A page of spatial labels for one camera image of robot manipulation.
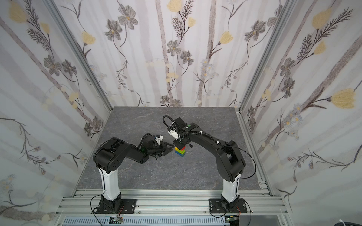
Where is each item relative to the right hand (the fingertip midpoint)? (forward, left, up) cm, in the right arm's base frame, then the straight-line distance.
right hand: (181, 139), depth 88 cm
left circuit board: (-43, +32, -10) cm, 54 cm away
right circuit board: (-41, -29, -10) cm, 51 cm away
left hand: (-2, +5, -7) cm, 9 cm away
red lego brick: (-8, -1, +3) cm, 9 cm away
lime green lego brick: (-6, 0, -7) cm, 9 cm away
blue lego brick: (-6, 0, -9) cm, 11 cm away
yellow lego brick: (-4, +3, -5) cm, 7 cm away
